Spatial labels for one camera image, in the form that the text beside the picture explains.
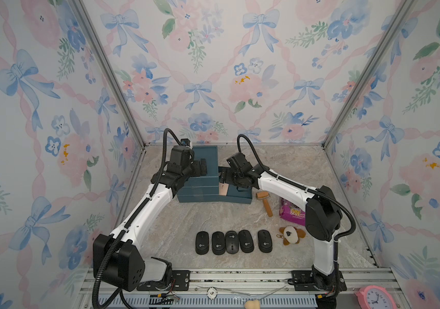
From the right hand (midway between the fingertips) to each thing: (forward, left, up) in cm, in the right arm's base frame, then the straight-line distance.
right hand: (228, 177), depth 91 cm
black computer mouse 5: (-26, -16, -10) cm, 32 cm away
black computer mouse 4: (-26, -8, -10) cm, 29 cm away
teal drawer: (-4, -8, -10) cm, 13 cm away
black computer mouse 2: (-27, +4, -11) cm, 29 cm away
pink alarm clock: (-45, -52, -11) cm, 70 cm away
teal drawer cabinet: (-7, +11, +1) cm, 13 cm away
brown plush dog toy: (-23, -27, -9) cm, 37 cm away
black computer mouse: (-27, +11, -10) cm, 31 cm away
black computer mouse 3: (-27, -2, -10) cm, 28 cm away
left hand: (0, +13, +12) cm, 18 cm away
